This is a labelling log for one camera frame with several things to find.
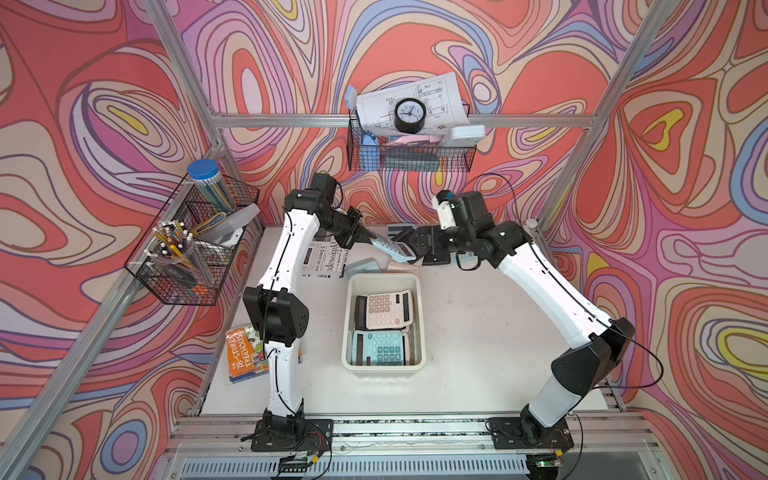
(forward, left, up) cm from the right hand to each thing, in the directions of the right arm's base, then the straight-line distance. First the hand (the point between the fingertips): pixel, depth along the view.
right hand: (429, 245), depth 77 cm
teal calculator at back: (+30, +8, -24) cm, 39 cm away
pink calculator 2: (+11, +5, -23) cm, 26 cm away
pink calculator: (-7, +11, -21) cm, 25 cm away
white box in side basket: (0, +50, +7) cm, 50 cm away
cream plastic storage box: (+1, +18, -19) cm, 26 cm away
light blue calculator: (+13, +19, -25) cm, 34 cm away
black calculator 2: (+16, -8, -26) cm, 32 cm away
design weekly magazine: (+15, +33, -23) cm, 43 cm away
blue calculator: (-18, +15, -23) cm, 33 cm away
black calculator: (-7, +20, -22) cm, 30 cm away
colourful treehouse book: (-18, +52, -22) cm, 59 cm away
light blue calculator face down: (+2, +8, -4) cm, 9 cm away
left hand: (+5, +13, +1) cm, 14 cm away
